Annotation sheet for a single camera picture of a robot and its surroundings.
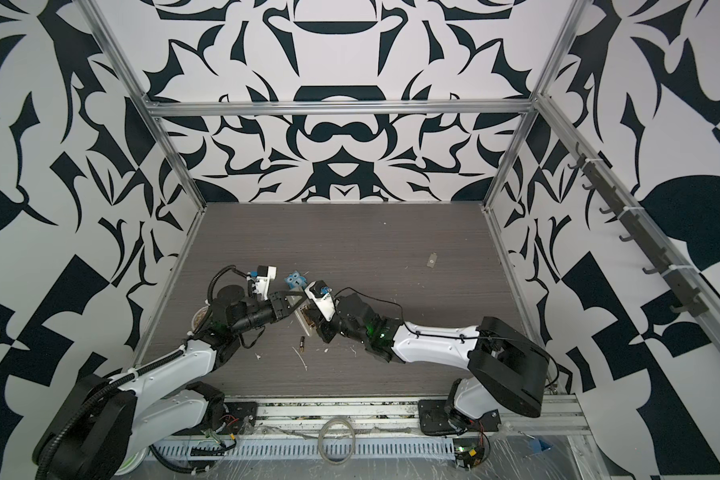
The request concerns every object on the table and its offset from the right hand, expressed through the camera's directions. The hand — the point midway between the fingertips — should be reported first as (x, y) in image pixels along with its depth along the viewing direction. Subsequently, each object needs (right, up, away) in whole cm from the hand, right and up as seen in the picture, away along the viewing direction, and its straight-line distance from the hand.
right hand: (309, 308), depth 77 cm
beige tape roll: (-35, -6, +13) cm, 38 cm away
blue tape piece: (+53, -29, -9) cm, 61 cm away
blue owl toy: (-8, +4, +20) cm, 21 cm away
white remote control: (-1, -2, 0) cm, 3 cm away
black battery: (-4, -12, +10) cm, 16 cm away
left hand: (-1, +4, +1) cm, 4 cm away
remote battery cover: (+38, +10, +28) cm, 48 cm away
